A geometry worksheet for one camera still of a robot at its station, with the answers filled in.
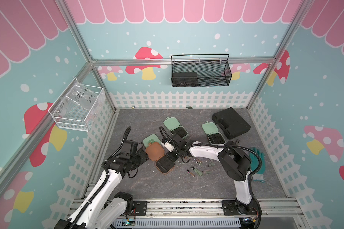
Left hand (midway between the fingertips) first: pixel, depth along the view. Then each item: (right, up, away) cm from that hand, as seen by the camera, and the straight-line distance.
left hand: (145, 159), depth 80 cm
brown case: (+4, +2, +12) cm, 13 cm away
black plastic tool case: (+58, +21, +25) cm, 67 cm away
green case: (-1, +9, +19) cm, 21 cm away
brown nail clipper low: (+26, -10, +7) cm, 29 cm away
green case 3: (+45, +10, +22) cm, 51 cm away
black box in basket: (+23, +50, +14) cm, 57 cm away
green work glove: (+68, -4, +10) cm, 68 cm away
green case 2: (+15, +19, +29) cm, 38 cm away
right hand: (+12, -1, +11) cm, 17 cm away
